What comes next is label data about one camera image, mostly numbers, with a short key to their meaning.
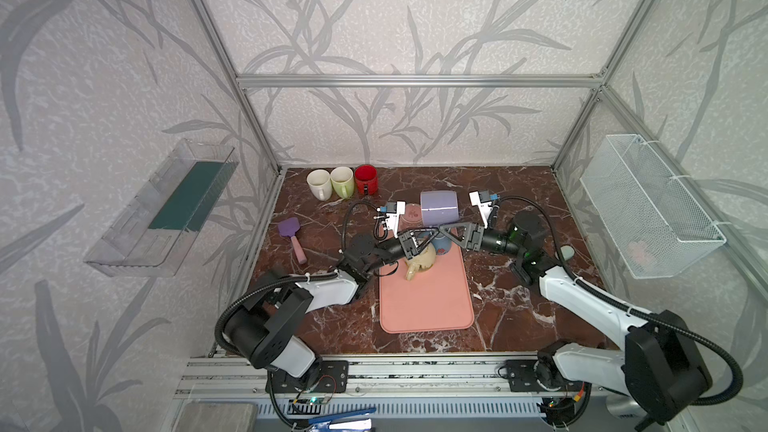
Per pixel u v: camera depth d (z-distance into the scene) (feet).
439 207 2.28
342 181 3.45
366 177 3.55
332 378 2.37
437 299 2.85
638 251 2.42
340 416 2.25
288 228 3.33
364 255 2.03
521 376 2.41
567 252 3.07
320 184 3.43
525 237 1.96
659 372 1.33
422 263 2.84
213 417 2.18
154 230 2.12
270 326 1.45
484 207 2.27
